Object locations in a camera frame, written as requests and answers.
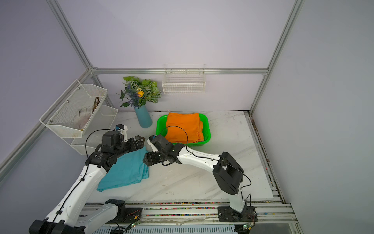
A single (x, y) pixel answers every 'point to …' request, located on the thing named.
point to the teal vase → (143, 116)
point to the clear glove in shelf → (82, 116)
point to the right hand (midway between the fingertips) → (150, 160)
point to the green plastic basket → (161, 129)
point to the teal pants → (129, 168)
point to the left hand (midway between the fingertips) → (136, 143)
